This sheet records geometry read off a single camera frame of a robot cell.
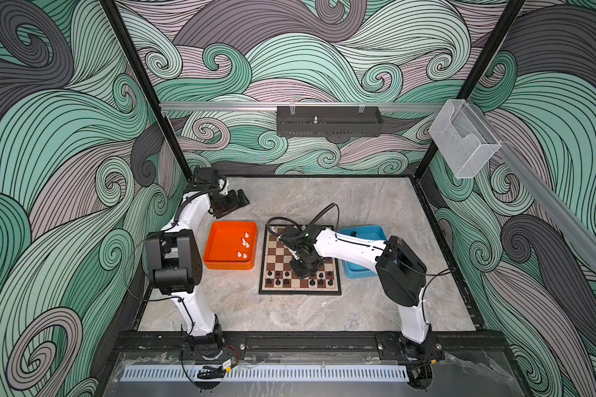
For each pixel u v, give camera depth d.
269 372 0.70
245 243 0.95
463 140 0.79
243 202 0.84
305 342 0.75
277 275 0.87
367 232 0.98
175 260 0.49
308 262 0.73
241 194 0.86
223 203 0.80
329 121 0.94
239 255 0.92
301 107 0.92
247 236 0.98
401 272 0.49
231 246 0.95
